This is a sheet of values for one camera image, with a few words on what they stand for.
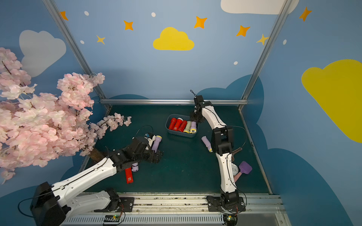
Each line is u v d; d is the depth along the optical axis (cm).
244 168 86
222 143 63
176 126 105
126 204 75
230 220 73
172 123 107
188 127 104
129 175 82
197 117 91
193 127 98
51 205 38
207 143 98
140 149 60
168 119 106
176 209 74
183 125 107
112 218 73
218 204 74
